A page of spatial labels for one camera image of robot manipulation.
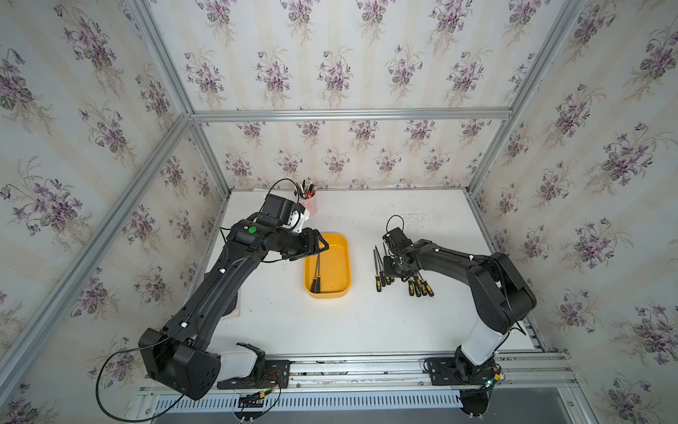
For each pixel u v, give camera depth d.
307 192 1.06
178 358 0.37
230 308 0.82
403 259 0.69
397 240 0.75
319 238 0.68
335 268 0.93
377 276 0.93
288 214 0.59
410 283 0.91
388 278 0.91
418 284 0.89
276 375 0.73
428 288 0.90
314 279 0.91
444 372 0.73
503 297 0.47
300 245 0.64
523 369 0.76
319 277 0.93
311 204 1.05
